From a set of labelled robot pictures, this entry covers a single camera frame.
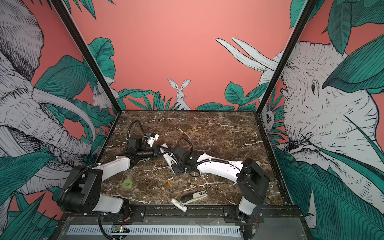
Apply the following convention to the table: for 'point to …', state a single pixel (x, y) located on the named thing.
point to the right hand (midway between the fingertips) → (173, 167)
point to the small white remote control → (179, 205)
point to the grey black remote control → (189, 198)
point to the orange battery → (169, 183)
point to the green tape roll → (127, 183)
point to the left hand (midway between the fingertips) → (169, 149)
